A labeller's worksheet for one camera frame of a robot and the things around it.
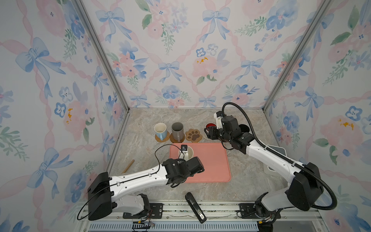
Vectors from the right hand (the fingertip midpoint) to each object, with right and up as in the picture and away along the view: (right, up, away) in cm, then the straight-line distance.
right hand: (207, 128), depth 82 cm
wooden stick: (-47, -23, +8) cm, 53 cm away
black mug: (+26, 0, +14) cm, 30 cm away
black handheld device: (-7, -39, -11) cm, 41 cm away
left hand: (-11, -19, -5) cm, 23 cm away
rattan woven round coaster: (-32, -8, +17) cm, 37 cm away
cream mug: (-12, -12, -13) cm, 22 cm away
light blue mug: (-29, -2, +14) cm, 32 cm away
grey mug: (-18, -2, +10) cm, 21 cm away
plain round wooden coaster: (-20, -9, +16) cm, 27 cm away
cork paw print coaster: (-7, -6, +22) cm, 24 cm away
